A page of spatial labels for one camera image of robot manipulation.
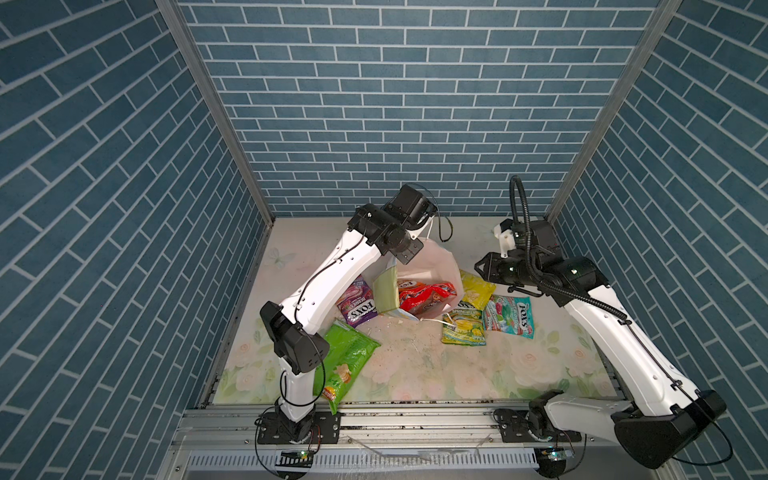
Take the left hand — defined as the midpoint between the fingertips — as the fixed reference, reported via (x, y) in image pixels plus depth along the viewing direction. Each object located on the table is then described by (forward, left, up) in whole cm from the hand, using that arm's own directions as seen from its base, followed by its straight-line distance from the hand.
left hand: (406, 242), depth 77 cm
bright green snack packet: (-19, +16, -25) cm, 35 cm away
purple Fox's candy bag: (-4, +15, -26) cm, 30 cm away
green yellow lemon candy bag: (-11, -20, -25) cm, 34 cm away
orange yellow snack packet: (-3, -1, -15) cm, 16 cm away
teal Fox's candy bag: (-9, -33, -25) cm, 42 cm away
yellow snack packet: (-1, -23, -22) cm, 32 cm away
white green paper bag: (+3, -9, -13) cm, 16 cm away
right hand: (-7, -17, 0) cm, 18 cm away
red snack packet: (-10, -4, -11) cm, 15 cm away
